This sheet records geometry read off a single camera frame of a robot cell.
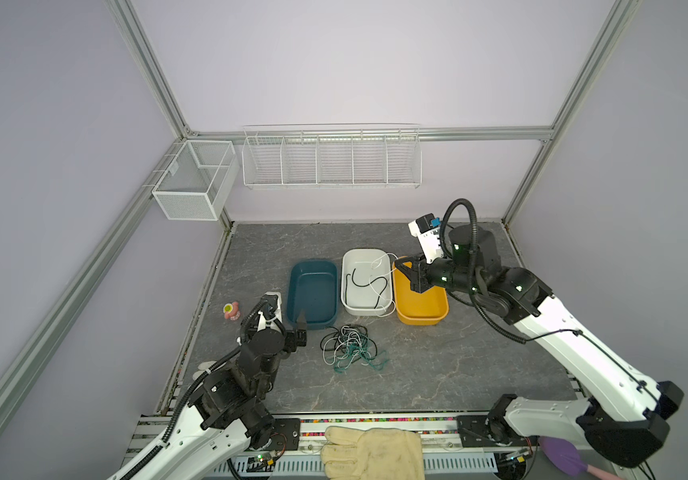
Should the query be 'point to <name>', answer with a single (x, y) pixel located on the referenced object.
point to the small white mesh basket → (197, 181)
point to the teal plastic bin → (313, 288)
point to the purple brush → (568, 459)
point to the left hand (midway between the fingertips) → (284, 314)
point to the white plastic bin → (366, 282)
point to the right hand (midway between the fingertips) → (397, 264)
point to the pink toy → (231, 311)
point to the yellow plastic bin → (414, 308)
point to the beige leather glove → (350, 453)
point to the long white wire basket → (331, 156)
